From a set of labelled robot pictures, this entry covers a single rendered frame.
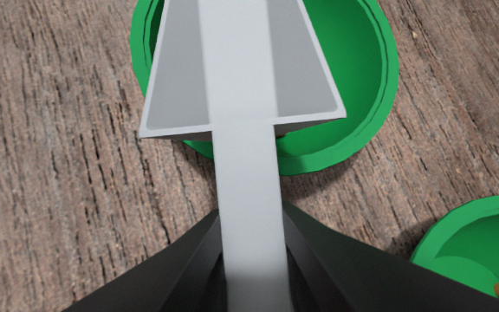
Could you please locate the grey metal scoop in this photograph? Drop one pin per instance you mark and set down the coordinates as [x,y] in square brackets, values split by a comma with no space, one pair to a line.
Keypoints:
[237,73]

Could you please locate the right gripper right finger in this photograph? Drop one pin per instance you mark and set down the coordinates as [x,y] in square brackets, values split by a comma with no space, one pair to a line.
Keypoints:
[344,274]

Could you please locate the green bowl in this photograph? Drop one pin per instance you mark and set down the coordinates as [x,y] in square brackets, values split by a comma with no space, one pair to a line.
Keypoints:
[361,53]
[464,245]

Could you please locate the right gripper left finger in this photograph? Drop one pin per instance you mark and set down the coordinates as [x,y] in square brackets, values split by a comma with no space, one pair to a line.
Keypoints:
[172,280]

